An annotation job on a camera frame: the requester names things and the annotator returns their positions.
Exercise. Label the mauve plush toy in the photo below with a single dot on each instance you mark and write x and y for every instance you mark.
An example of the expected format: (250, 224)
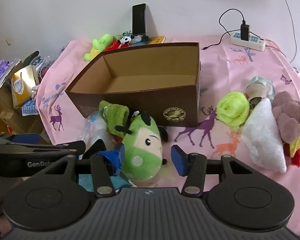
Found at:
(287, 115)

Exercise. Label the white power strip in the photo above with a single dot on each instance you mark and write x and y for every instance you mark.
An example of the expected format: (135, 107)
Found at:
(255, 42)

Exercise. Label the black smartphone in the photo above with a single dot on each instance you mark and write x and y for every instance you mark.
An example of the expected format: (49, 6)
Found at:
(139, 18)

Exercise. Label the white plastic bag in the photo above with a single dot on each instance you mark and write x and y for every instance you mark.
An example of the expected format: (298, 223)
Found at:
(95, 130)

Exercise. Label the purple packet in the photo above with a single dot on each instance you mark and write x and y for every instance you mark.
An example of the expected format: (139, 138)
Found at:
(0, 68)

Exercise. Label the black sock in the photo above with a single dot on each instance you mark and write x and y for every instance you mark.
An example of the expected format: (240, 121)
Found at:
(97, 146)

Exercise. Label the neon yellow fluffy cloth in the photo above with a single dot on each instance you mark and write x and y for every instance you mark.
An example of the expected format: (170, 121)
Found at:
(232, 107)

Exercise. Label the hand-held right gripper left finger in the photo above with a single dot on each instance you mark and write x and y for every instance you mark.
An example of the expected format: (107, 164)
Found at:
(115, 158)

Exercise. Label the teal cloth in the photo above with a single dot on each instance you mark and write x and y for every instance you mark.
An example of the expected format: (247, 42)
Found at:
(121, 183)

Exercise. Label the plain cardboard carton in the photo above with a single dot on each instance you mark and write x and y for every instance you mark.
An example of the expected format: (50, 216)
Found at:
(12, 120)

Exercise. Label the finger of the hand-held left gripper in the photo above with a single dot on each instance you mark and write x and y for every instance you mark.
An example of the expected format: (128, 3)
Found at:
(65, 148)
(27, 139)

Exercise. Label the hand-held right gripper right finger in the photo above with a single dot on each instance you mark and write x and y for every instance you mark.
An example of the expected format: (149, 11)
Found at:
(178, 160)

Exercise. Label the pink deer print bedsheet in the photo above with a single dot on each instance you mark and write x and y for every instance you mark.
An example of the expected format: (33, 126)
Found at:
(227, 65)

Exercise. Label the brown cardboard box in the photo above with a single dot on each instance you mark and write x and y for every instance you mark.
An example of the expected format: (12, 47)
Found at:
(140, 105)

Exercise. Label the green cow plush toy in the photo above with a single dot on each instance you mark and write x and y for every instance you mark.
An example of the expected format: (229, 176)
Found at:
(140, 140)

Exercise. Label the yellow and red plush toy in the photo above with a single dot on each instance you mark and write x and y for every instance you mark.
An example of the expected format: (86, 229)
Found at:
(297, 146)

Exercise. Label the dark phone stand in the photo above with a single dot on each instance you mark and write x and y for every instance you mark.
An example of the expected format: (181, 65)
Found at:
(143, 37)

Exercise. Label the black charger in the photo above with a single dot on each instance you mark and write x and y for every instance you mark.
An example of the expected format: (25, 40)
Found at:
(245, 31)

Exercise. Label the yellow book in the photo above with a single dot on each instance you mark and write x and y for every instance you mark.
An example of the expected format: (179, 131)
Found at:
(157, 40)

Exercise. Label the white towel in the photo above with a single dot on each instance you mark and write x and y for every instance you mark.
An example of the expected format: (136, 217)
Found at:
(262, 132)

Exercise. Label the golden paper bag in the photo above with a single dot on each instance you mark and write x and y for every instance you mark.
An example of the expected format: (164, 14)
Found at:
(23, 85)

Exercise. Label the green and yellow plush toy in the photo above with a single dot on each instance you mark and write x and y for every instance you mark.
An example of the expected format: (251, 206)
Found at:
(98, 43)

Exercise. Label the green knit sock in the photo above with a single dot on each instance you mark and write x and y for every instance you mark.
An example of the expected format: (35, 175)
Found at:
(113, 120)

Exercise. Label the panda plush toy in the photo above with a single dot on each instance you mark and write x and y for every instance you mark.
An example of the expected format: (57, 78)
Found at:
(125, 39)

